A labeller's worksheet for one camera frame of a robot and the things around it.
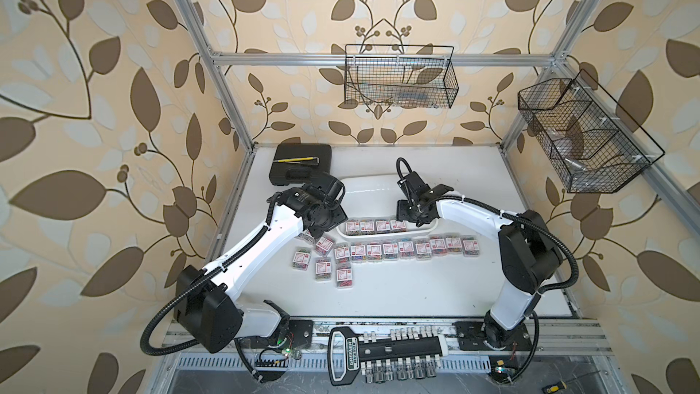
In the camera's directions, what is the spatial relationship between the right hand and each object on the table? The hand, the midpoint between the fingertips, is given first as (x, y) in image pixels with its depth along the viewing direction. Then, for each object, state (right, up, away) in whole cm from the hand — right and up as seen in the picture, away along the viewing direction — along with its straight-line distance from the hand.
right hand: (405, 215), depth 93 cm
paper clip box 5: (-16, -12, -5) cm, 20 cm away
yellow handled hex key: (-37, +19, +14) cm, 44 cm away
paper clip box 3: (-6, -12, -4) cm, 13 cm away
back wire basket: (-1, +49, +4) cm, 50 cm away
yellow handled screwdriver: (+34, -38, -26) cm, 57 cm away
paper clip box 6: (+10, -10, -4) cm, 15 cm away
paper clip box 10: (-18, -5, +1) cm, 19 cm away
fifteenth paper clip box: (-21, -17, -10) cm, 29 cm away
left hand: (-23, +1, -14) cm, 27 cm away
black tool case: (-43, +14, +12) cm, 47 cm away
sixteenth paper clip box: (-2, -4, +1) cm, 4 cm away
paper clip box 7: (+16, -9, -4) cm, 19 cm away
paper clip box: (+5, -11, -4) cm, 13 cm away
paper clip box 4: (-11, -11, -4) cm, 16 cm away
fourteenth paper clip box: (-27, -16, -8) cm, 33 cm away
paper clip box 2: (0, -11, -4) cm, 12 cm away
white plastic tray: (-9, -7, -2) cm, 11 cm away
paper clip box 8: (-21, -12, -6) cm, 25 cm away
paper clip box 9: (-28, -9, -4) cm, 30 cm away
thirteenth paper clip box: (-35, -13, -6) cm, 38 cm away
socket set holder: (-2, -33, -22) cm, 40 cm away
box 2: (-8, -4, +1) cm, 9 cm away
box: (-13, -4, +1) cm, 14 cm away
